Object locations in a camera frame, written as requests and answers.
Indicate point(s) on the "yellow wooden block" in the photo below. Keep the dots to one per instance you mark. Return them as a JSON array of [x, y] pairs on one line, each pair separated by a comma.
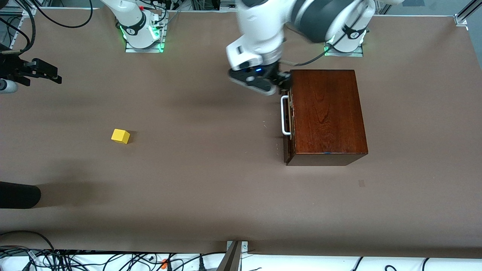
[[120, 136]]

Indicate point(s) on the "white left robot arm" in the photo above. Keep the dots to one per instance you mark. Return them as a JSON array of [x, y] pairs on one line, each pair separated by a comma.
[[260, 26]]

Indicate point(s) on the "dark brown wooden cabinet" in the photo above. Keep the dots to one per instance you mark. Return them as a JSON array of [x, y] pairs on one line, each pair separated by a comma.
[[327, 113]]

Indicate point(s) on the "black cylindrical object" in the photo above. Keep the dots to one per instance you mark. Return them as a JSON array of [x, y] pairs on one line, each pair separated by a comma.
[[19, 195]]

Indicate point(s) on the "orange connector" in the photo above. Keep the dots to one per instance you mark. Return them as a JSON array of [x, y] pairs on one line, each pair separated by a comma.
[[164, 263]]

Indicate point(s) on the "aluminium table frame corner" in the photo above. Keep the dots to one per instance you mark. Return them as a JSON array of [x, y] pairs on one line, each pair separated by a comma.
[[29, 11]]

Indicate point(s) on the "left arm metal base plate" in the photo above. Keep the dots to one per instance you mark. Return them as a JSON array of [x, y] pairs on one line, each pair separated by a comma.
[[346, 55]]

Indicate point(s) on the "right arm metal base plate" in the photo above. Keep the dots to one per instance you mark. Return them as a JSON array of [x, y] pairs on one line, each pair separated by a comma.
[[145, 50]]

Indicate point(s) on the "aluminium profile with bracket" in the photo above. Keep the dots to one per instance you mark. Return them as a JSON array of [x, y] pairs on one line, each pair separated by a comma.
[[231, 256]]

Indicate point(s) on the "aluminium corner bracket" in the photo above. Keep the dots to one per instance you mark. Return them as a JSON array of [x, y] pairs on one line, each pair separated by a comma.
[[461, 19]]

